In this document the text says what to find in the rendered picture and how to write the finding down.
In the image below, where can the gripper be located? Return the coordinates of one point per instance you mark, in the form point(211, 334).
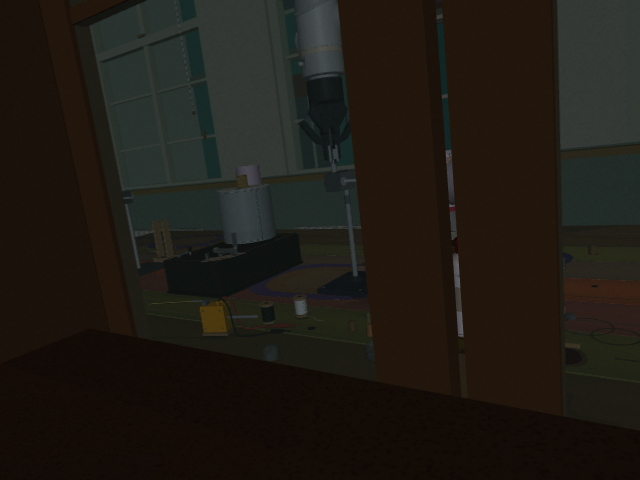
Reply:
point(326, 102)

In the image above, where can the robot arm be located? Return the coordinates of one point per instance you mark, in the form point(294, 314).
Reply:
point(320, 35)

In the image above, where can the grey boss head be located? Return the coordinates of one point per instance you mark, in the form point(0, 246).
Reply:
point(336, 181)

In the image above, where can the grey stand rod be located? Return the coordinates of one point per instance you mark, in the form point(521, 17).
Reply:
point(352, 230)

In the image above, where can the grey speed lever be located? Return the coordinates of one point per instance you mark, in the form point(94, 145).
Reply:
point(220, 252)

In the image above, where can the black drum base box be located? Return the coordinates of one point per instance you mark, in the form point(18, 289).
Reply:
point(235, 272)

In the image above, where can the wooden rod rack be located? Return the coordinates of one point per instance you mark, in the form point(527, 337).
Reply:
point(162, 241)

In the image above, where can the grey metal rod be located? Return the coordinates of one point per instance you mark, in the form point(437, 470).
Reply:
point(242, 316)

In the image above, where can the narrow paned window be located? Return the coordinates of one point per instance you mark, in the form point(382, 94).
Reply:
point(300, 120)

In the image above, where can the pink cylinder cap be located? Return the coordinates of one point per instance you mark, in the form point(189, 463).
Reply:
point(249, 175)

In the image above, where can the large paned window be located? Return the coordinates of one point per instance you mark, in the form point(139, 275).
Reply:
point(160, 110)

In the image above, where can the white thread spool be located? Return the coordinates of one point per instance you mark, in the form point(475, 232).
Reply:
point(300, 306)

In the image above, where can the black thread spool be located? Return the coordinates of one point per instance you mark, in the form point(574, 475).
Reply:
point(267, 312)

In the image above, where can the grey tripod stand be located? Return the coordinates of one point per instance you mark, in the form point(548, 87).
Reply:
point(130, 220)

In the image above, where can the yellow box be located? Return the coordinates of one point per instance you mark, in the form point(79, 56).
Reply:
point(215, 319)

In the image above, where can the grey ball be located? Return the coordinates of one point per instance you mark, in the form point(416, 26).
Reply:
point(270, 353)

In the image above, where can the dark brown cabinet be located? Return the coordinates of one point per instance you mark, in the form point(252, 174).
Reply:
point(250, 420)

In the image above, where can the brown wooden frame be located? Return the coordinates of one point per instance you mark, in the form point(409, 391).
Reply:
point(400, 200)

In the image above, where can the black stand base plate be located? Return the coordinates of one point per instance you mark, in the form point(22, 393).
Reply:
point(345, 285)

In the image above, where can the white and red post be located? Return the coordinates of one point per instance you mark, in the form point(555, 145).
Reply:
point(456, 280)

